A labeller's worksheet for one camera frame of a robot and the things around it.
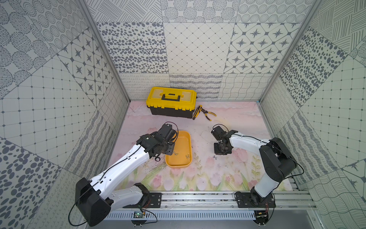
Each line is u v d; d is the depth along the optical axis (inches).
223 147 30.2
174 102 38.6
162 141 22.2
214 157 35.5
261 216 28.7
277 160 18.4
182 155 35.6
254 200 25.6
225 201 29.5
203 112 44.4
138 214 28.2
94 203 14.4
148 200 28.7
